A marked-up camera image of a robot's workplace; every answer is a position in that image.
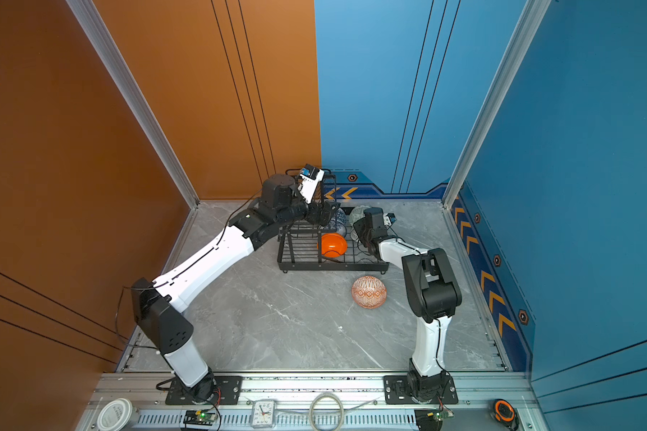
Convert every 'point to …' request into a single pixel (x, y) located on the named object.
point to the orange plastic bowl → (332, 245)
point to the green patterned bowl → (358, 213)
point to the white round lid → (115, 414)
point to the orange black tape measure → (506, 414)
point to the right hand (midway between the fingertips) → (353, 222)
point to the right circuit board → (442, 413)
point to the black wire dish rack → (306, 245)
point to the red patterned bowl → (369, 292)
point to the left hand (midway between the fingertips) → (329, 195)
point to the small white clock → (262, 414)
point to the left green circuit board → (199, 417)
